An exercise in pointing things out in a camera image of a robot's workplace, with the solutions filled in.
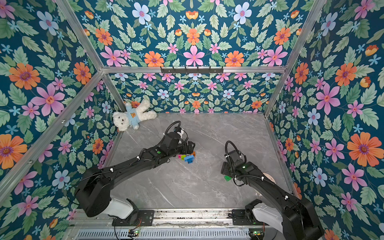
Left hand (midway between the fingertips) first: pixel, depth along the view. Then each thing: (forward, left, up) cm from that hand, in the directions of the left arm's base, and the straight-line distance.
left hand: (191, 143), depth 84 cm
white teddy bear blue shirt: (+28, +49, -7) cm, 57 cm away
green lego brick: (-18, -19, -11) cm, 28 cm away
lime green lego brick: (-1, +6, -13) cm, 15 cm away
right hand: (-12, -20, -11) cm, 26 cm away
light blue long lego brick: (-3, +2, -14) cm, 15 cm away
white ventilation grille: (-40, +16, -20) cm, 48 cm away
